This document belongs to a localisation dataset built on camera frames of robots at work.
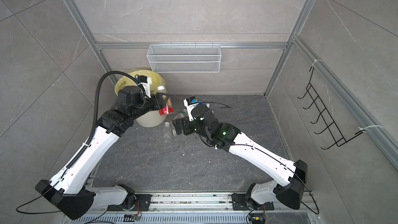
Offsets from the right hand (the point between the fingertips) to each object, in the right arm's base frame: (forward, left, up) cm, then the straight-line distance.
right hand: (181, 118), depth 68 cm
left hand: (+9, +7, +8) cm, 14 cm away
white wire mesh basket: (+49, +2, -1) cm, 50 cm away
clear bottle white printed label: (+10, +9, -27) cm, 30 cm away
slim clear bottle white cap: (+9, +13, -28) cm, 32 cm away
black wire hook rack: (-8, -65, -1) cm, 66 cm away
